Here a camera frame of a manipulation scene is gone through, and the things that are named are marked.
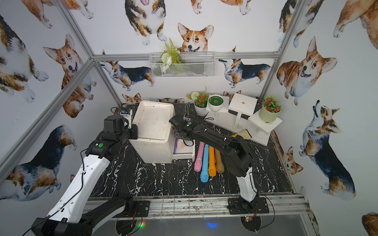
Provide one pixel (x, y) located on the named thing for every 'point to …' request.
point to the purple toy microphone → (175, 145)
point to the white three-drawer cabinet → (156, 143)
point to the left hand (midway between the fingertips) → (136, 122)
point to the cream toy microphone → (180, 143)
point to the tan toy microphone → (220, 167)
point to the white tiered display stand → (236, 115)
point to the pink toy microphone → (198, 162)
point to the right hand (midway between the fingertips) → (177, 134)
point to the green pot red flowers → (270, 110)
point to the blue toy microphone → (204, 174)
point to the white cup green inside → (215, 102)
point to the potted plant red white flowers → (200, 102)
